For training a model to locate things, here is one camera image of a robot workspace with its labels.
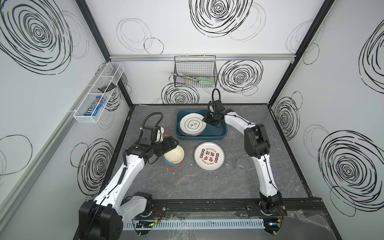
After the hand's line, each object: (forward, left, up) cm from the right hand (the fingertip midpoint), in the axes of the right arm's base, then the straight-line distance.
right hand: (201, 120), depth 103 cm
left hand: (-26, +15, +10) cm, 31 cm away
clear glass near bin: (-8, -20, -4) cm, 22 cm away
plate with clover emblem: (-2, +7, -3) cm, 8 cm away
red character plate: (-25, -5, -6) cm, 26 cm away
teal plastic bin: (-9, -7, -3) cm, 12 cm away
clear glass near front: (-31, -24, -4) cm, 39 cm away
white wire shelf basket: (+15, +57, +27) cm, 65 cm away
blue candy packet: (-16, +53, +29) cm, 62 cm away
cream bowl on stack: (-27, +15, 0) cm, 31 cm away
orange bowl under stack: (-33, +18, 0) cm, 37 cm away
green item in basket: (+11, -3, +24) cm, 26 cm away
